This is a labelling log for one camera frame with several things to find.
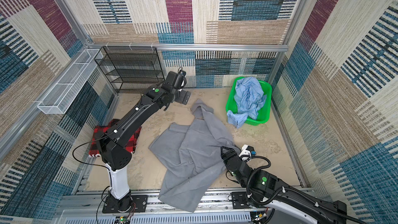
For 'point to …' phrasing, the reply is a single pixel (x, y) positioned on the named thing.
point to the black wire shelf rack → (130, 68)
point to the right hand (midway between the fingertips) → (220, 153)
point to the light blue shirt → (249, 97)
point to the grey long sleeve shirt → (193, 155)
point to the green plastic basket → (263, 114)
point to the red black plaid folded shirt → (99, 130)
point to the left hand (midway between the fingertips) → (179, 89)
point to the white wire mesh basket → (56, 101)
